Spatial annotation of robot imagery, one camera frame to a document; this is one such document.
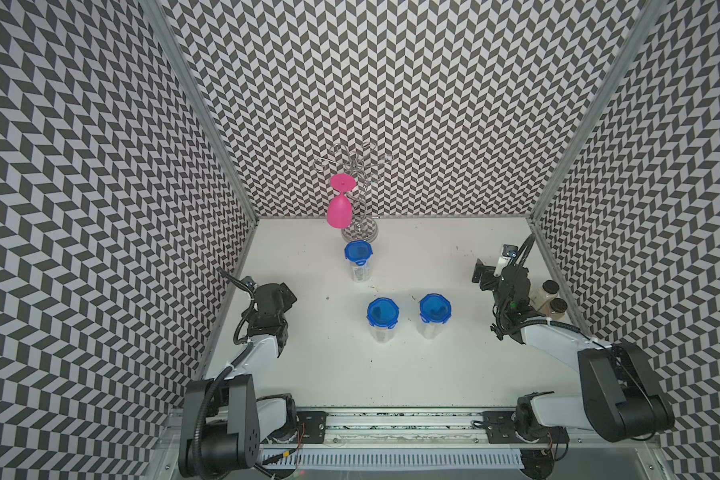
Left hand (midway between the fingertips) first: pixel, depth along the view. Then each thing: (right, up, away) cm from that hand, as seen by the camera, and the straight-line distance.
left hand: (269, 295), depth 89 cm
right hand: (+68, +9, 0) cm, 69 cm away
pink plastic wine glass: (+21, +26, 0) cm, 33 cm away
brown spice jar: (+83, -3, -5) cm, 84 cm away
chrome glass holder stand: (+28, +43, +17) cm, 54 cm away
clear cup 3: (+47, -9, -6) cm, 49 cm away
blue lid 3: (+48, -2, -8) cm, 49 cm away
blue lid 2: (+34, -3, -7) cm, 35 cm away
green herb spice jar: (+81, 0, -1) cm, 81 cm away
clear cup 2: (+34, -10, -7) cm, 36 cm away
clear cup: (+27, +6, +8) cm, 29 cm away
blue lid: (+27, +13, +4) cm, 30 cm away
